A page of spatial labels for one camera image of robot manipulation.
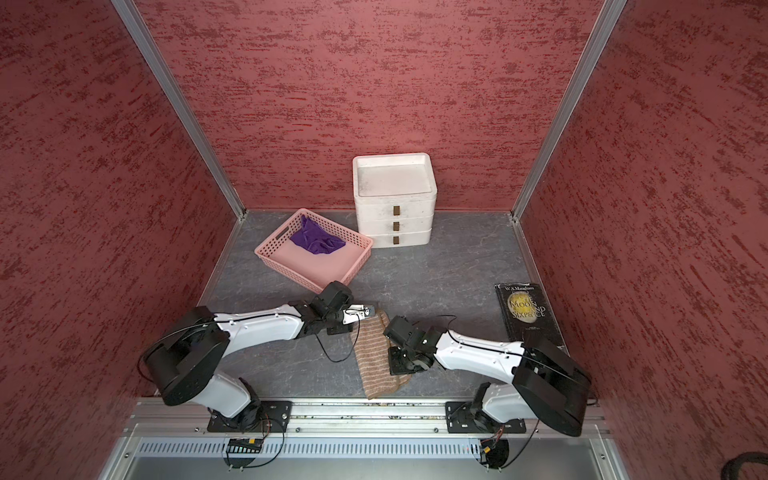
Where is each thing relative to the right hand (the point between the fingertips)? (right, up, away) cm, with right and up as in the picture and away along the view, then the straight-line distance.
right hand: (395, 373), depth 81 cm
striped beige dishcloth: (-7, +5, +3) cm, 9 cm away
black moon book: (+42, +14, +10) cm, 45 cm away
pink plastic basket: (-27, +26, +19) cm, 42 cm away
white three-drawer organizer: (0, +51, +11) cm, 52 cm away
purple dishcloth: (-31, +38, +28) cm, 57 cm away
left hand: (-16, +15, +9) cm, 23 cm away
